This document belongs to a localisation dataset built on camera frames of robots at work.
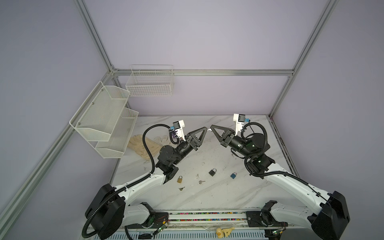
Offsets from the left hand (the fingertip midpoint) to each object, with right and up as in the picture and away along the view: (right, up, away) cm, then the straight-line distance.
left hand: (208, 129), depth 63 cm
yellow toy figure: (+6, -48, +6) cm, 49 cm away
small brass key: (-14, -34, +21) cm, 42 cm away
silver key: (-3, -31, +23) cm, 38 cm away
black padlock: (+5, -26, +27) cm, 38 cm away
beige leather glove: (-48, -9, +42) cm, 64 cm away
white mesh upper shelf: (-66, +6, +25) cm, 71 cm away
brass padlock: (-15, -30, +24) cm, 41 cm away
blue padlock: (+17, -28, +25) cm, 41 cm away
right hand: (+1, 0, -2) cm, 2 cm away
